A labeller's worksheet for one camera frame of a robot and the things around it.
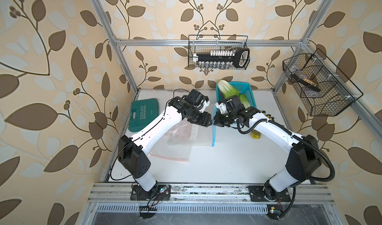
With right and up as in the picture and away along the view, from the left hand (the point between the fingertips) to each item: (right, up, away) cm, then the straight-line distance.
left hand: (205, 119), depth 76 cm
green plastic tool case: (-42, +2, +25) cm, 49 cm away
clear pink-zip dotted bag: (-25, -20, +13) cm, 35 cm away
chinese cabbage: (+28, +12, +28) cm, 42 cm away
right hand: (+3, -2, +6) cm, 7 cm away
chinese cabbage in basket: (+17, +19, +29) cm, 38 cm away
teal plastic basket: (+33, +19, +36) cm, 53 cm away
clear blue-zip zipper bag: (-9, -10, +13) cm, 19 cm away
